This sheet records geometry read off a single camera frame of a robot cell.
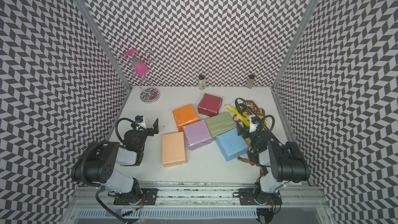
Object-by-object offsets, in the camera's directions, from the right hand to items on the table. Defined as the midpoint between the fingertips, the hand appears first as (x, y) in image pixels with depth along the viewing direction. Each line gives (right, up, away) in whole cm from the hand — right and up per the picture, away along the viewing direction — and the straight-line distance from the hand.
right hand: (245, 121), depth 90 cm
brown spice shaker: (+10, +26, +25) cm, 37 cm away
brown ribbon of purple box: (+7, -26, -9) cm, 28 cm away
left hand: (-56, +2, +1) cm, 56 cm away
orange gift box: (-37, +3, +5) cm, 37 cm away
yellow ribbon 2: (-4, +6, +16) cm, 18 cm away
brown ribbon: (+6, +7, +15) cm, 17 cm away
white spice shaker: (-26, +26, +22) cm, 43 cm away
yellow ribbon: (+3, -12, +2) cm, 12 cm away
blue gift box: (-8, -13, -3) cm, 16 cm away
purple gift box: (-28, -7, -1) cm, 29 cm away
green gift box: (-14, -1, -1) cm, 15 cm away
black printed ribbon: (+4, +12, +19) cm, 23 cm away
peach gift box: (-41, -16, -5) cm, 44 cm away
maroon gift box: (-20, +10, +12) cm, 25 cm away
